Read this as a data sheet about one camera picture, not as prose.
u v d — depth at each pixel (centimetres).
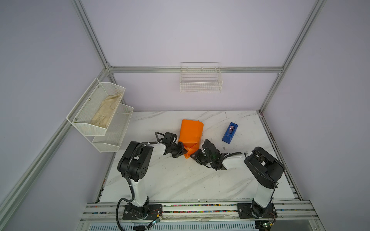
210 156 73
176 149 86
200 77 96
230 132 101
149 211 73
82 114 67
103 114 78
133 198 59
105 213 75
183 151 89
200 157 82
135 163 51
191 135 96
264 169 49
